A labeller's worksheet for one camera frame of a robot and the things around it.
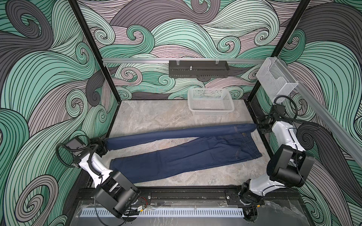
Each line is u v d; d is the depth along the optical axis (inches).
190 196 29.3
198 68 35.4
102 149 27.2
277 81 32.7
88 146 21.8
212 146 37.0
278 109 26.1
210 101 47.9
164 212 27.5
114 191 17.3
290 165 17.5
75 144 22.5
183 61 37.4
